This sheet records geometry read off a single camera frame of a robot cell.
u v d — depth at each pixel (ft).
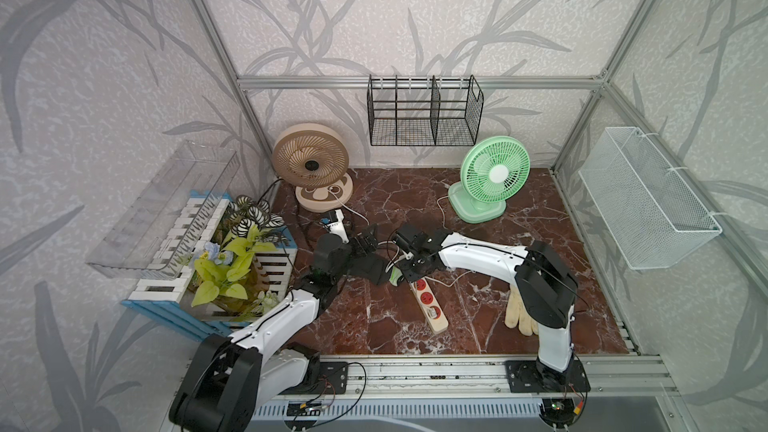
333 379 2.42
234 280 2.15
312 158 3.00
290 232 2.94
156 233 2.19
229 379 1.32
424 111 3.43
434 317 2.64
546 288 1.58
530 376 2.37
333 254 2.06
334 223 2.42
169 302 1.92
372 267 3.00
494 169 2.88
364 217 3.45
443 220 3.44
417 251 2.20
